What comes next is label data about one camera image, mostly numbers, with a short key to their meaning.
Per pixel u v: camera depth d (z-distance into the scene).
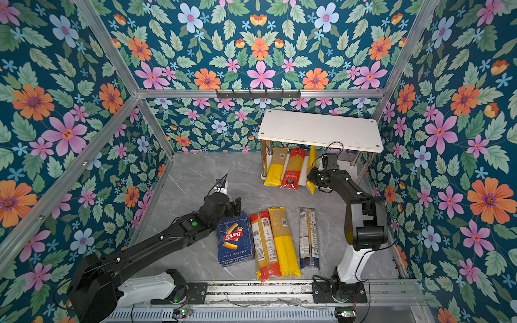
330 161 0.76
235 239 0.81
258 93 0.93
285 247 0.80
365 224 0.49
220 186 0.69
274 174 0.99
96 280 0.39
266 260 0.76
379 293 0.75
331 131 1.04
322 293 0.74
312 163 0.98
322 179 0.72
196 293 0.74
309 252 0.81
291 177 0.96
